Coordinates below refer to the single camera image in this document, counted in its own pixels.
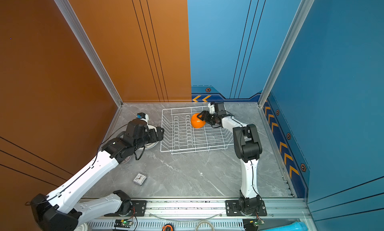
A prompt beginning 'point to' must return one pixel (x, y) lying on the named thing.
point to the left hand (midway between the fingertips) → (158, 129)
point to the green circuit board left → (123, 223)
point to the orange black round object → (163, 227)
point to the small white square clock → (139, 179)
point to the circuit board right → (252, 224)
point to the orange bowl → (196, 122)
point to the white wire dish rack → (179, 136)
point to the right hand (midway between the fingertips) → (199, 117)
